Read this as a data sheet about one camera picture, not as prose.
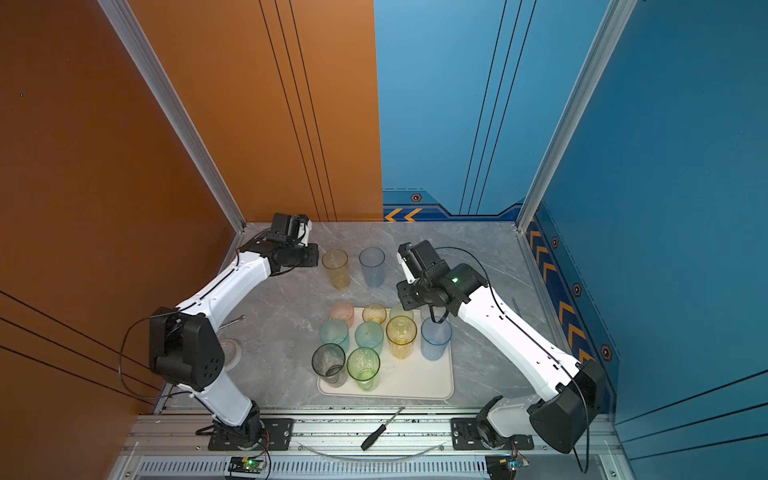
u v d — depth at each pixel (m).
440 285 0.49
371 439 0.72
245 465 0.71
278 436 0.74
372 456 0.72
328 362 0.80
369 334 0.86
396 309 0.88
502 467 0.70
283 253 0.64
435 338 0.84
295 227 0.72
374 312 0.89
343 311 0.92
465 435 0.73
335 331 0.87
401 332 0.79
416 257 0.56
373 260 0.96
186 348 0.46
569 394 0.38
